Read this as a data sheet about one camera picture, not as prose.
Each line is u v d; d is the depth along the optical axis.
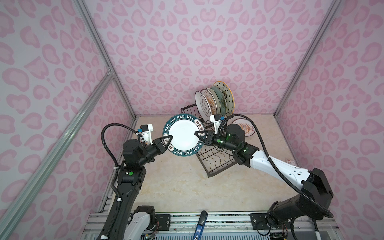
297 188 0.41
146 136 0.63
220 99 0.84
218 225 0.73
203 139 0.69
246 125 1.14
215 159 0.95
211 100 0.78
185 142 0.69
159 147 0.61
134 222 0.57
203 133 0.69
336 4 0.68
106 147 0.54
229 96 0.83
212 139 0.64
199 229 0.68
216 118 0.66
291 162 0.92
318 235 0.69
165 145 0.66
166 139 0.68
